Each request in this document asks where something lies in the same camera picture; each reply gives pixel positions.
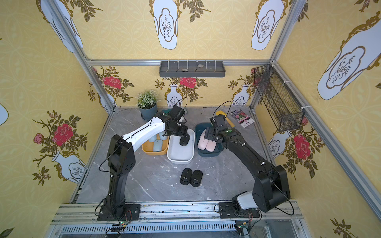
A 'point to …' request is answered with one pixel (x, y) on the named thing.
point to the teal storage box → (199, 129)
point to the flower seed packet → (244, 120)
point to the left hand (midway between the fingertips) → (184, 133)
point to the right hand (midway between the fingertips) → (211, 134)
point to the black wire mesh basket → (282, 106)
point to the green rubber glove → (167, 111)
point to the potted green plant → (147, 104)
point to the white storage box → (177, 153)
